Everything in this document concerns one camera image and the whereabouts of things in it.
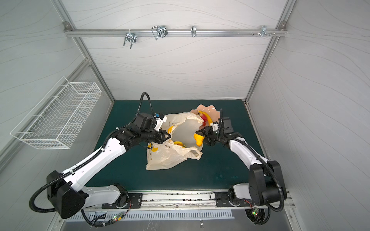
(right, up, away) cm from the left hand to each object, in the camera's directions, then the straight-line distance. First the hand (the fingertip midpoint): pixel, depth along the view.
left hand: (172, 134), depth 75 cm
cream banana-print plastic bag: (+5, -5, -6) cm, 9 cm away
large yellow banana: (+3, -8, +18) cm, 20 cm away
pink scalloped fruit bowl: (+28, +11, +36) cm, 47 cm away
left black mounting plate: (-20, -35, -1) cm, 40 cm away
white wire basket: (-55, +7, -7) cm, 56 cm away
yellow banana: (+24, +7, +31) cm, 39 cm away
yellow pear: (+14, -4, +5) cm, 16 cm away
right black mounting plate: (+27, -34, -1) cm, 43 cm away
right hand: (+15, 0, +9) cm, 17 cm away
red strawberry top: (+21, +7, +30) cm, 37 cm away
